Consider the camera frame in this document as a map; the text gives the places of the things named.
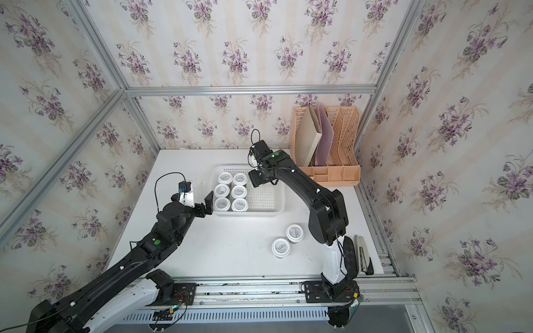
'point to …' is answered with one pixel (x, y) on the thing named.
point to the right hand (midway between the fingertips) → (260, 178)
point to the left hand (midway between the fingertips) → (203, 192)
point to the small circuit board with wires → (162, 314)
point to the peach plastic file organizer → (343, 169)
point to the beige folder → (308, 133)
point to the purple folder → (326, 139)
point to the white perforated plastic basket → (267, 200)
